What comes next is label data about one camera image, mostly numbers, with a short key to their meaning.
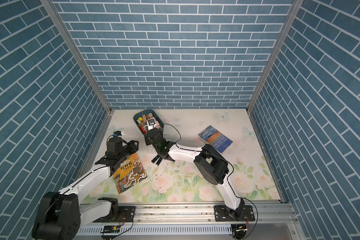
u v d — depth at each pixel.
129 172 0.87
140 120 1.11
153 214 0.75
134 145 0.83
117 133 0.77
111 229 0.72
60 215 0.40
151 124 0.76
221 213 0.74
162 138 0.70
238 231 0.70
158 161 0.91
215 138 1.02
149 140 0.69
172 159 0.68
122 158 0.72
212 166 0.52
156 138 0.67
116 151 0.66
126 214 0.72
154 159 0.91
